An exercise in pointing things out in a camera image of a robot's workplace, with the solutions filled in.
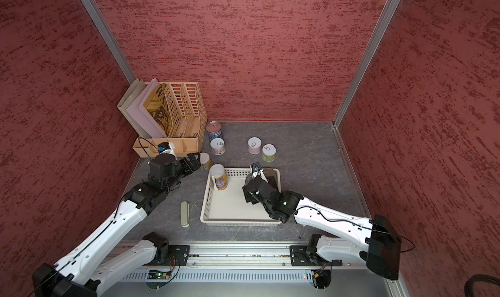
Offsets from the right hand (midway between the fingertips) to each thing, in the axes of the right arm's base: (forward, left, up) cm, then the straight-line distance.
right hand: (255, 186), depth 78 cm
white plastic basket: (-3, +13, -14) cm, 19 cm away
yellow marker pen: (-15, -19, -15) cm, 29 cm away
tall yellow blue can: (+6, +15, -1) cm, 17 cm away
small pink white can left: (+29, +20, -9) cm, 36 cm away
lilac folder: (+32, +54, +5) cm, 63 cm away
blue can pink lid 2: (+2, +2, +5) cm, 5 cm away
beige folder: (+48, +58, +17) cm, 77 cm away
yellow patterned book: (+43, +50, +7) cm, 66 cm away
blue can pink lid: (+36, +22, -4) cm, 43 cm away
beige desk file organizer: (+49, +40, -3) cm, 63 cm away
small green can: (+24, -7, -9) cm, 26 cm away
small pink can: (+29, 0, -9) cm, 30 cm away
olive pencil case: (-7, +31, -10) cm, 33 cm away
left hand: (+8, +26, +7) cm, 28 cm away
